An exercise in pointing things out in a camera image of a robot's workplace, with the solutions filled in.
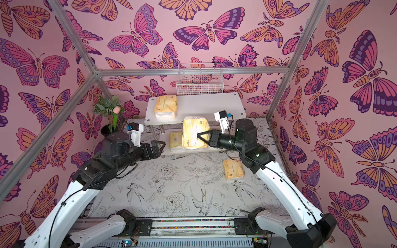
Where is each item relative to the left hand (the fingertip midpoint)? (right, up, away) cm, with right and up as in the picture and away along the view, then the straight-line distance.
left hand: (159, 143), depth 65 cm
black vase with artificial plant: (-32, +18, +20) cm, 42 cm away
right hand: (+16, +2, -6) cm, 17 cm away
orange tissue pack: (+36, -16, +22) cm, 45 cm away
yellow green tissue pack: (+2, 0, +31) cm, 31 cm away
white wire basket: (+17, +38, +30) cm, 51 cm away
